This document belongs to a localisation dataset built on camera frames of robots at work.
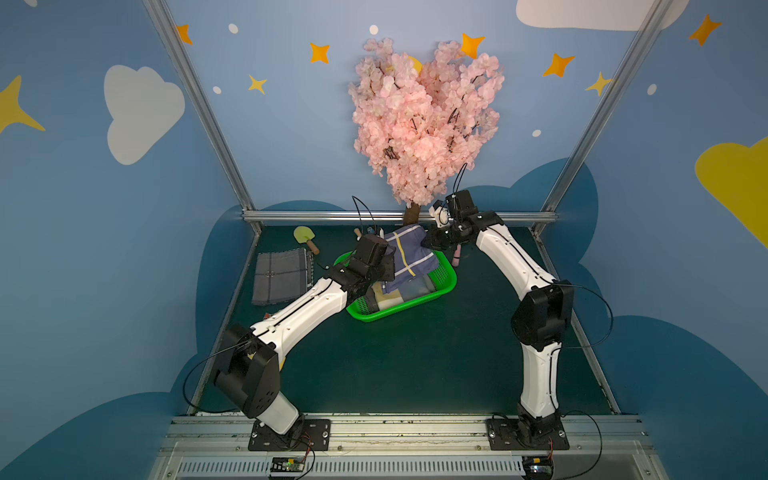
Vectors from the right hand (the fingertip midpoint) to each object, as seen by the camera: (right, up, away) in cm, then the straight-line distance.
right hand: (426, 239), depth 91 cm
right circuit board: (+25, -58, -19) cm, 66 cm away
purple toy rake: (+14, -6, +20) cm, 25 cm away
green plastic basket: (+7, -12, +7) cm, 16 cm away
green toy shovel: (-46, +4, +28) cm, 54 cm away
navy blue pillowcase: (-4, -6, -1) cm, 7 cm away
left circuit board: (-37, -56, -20) cm, 70 cm away
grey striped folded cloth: (-51, -13, +16) cm, 55 cm away
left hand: (-12, -5, -7) cm, 15 cm away
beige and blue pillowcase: (-2, -16, +7) cm, 18 cm away
